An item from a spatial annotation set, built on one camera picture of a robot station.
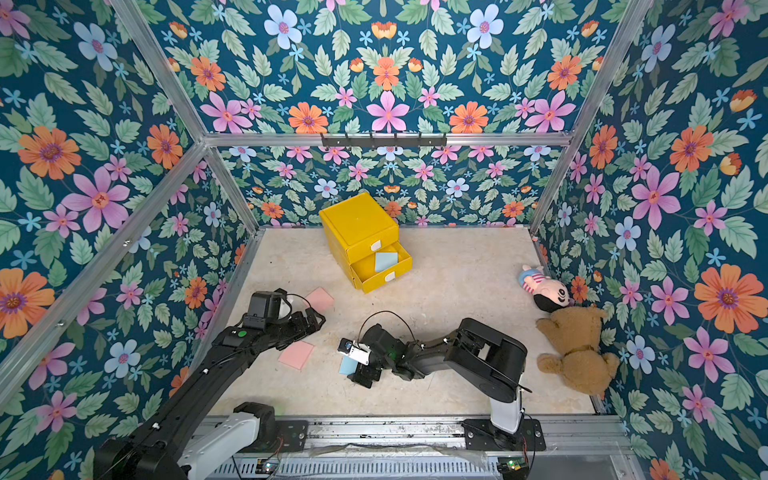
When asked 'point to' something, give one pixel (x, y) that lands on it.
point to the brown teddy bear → (578, 331)
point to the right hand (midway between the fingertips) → (356, 357)
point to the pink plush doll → (549, 294)
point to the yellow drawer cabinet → (357, 230)
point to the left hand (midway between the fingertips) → (318, 322)
